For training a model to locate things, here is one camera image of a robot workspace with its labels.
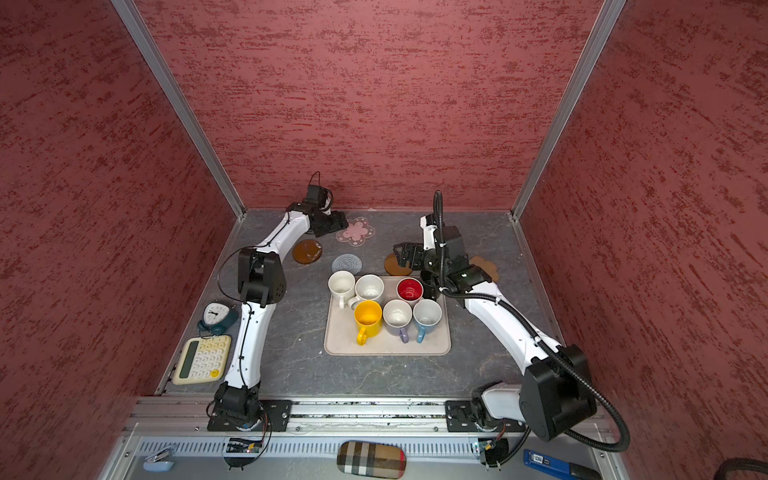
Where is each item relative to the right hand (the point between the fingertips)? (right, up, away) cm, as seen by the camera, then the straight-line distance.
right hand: (405, 253), depth 82 cm
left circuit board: (-41, -48, -10) cm, 63 cm away
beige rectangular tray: (-19, -26, +6) cm, 33 cm away
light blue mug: (+7, -19, +6) cm, 21 cm away
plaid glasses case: (-7, -46, -15) cm, 49 cm away
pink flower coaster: (-18, +7, +32) cm, 38 cm away
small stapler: (-57, -47, -15) cm, 76 cm away
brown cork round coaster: (-3, -6, +22) cm, 23 cm away
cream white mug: (-20, -11, +12) cm, 26 cm away
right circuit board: (+22, -48, -11) cm, 54 cm away
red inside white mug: (+2, -12, +12) cm, 18 cm away
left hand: (-23, +8, +26) cm, 36 cm away
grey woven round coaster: (-20, -4, +22) cm, 30 cm away
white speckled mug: (-12, -12, +12) cm, 21 cm away
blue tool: (+33, -46, -18) cm, 59 cm away
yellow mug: (-11, -20, +8) cm, 24 cm away
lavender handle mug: (-2, -20, +8) cm, 22 cm away
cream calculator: (-56, -30, -1) cm, 64 cm away
